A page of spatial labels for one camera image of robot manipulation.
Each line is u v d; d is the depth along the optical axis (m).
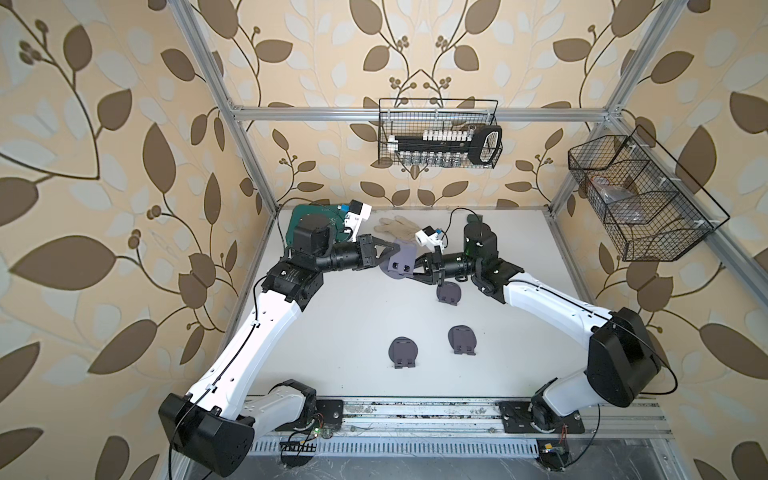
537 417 0.67
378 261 0.61
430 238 0.72
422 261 0.68
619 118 0.88
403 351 0.85
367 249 0.57
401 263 0.64
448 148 0.85
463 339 0.87
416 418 0.75
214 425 0.37
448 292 0.96
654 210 0.72
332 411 0.75
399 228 1.14
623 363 0.43
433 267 0.64
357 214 0.61
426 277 0.66
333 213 0.61
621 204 0.70
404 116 0.91
